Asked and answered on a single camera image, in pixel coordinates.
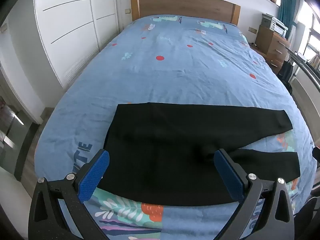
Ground white printer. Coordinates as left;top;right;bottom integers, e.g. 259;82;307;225
260;13;288;38

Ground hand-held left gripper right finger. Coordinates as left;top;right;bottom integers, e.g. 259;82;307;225
213;149;295;240

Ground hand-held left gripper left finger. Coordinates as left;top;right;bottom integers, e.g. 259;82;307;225
28;149;110;240

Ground white wardrobe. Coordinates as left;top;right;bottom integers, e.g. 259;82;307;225
34;0;119;89

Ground dark chair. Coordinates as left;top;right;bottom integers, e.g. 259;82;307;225
292;177;320;240

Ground teal curtain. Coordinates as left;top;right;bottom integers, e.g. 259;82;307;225
278;0;299;43

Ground black pants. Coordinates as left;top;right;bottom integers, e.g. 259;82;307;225
96;102;300;207

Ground blue printed bed sheet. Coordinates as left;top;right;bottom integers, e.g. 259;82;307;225
34;14;316;240

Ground black bag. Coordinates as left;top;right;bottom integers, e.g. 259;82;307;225
276;60;295;83

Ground wooden headboard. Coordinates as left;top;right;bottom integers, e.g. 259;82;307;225
130;0;241;26

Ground metal rail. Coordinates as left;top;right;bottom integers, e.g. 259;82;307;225
285;47;320;92

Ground wooden dresser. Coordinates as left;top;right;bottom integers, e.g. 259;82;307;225
255;25;292;74

